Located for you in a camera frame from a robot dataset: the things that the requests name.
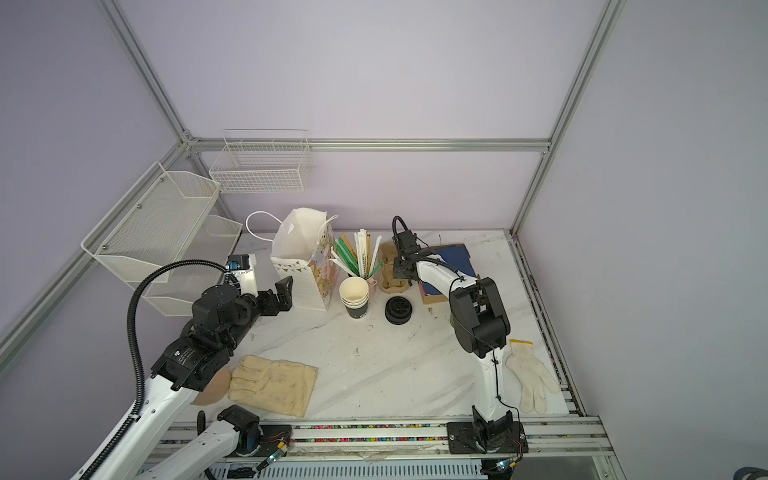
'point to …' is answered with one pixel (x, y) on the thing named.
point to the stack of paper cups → (354, 294)
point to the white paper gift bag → (304, 249)
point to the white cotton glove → (531, 375)
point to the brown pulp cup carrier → (388, 282)
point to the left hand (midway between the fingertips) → (271, 284)
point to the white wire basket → (262, 161)
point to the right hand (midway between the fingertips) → (397, 270)
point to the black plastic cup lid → (398, 310)
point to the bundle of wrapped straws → (355, 255)
